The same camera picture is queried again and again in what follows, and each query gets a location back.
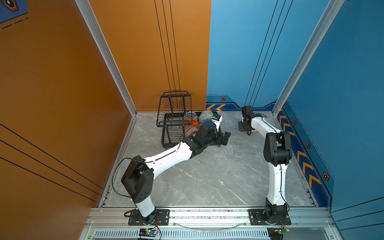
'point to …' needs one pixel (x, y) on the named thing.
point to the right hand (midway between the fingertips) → (244, 127)
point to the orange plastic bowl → (191, 121)
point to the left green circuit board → (148, 232)
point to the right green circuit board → (275, 233)
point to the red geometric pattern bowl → (189, 130)
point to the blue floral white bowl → (190, 115)
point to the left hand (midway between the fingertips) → (224, 129)
